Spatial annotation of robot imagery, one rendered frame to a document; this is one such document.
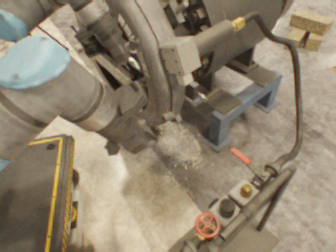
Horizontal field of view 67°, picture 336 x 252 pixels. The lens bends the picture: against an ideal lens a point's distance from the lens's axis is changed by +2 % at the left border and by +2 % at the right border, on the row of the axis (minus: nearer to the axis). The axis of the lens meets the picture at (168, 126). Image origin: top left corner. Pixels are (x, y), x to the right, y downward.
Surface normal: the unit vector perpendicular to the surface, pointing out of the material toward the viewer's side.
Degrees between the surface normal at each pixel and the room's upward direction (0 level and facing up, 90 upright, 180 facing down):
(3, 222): 0
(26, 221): 0
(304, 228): 0
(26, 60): 20
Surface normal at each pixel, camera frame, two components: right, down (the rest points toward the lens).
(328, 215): -0.07, -0.66
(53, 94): 0.47, 0.58
